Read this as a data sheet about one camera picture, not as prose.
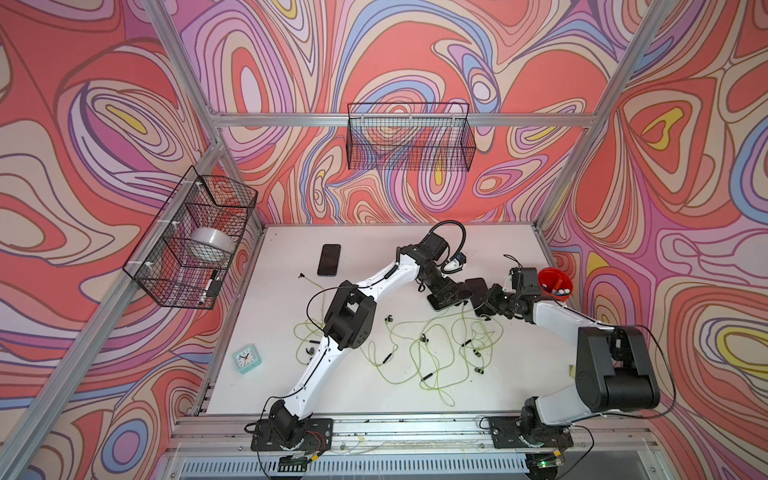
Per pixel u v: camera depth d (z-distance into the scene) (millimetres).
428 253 796
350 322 614
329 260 1087
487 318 934
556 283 889
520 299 711
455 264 865
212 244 719
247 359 842
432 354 867
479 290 861
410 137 960
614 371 444
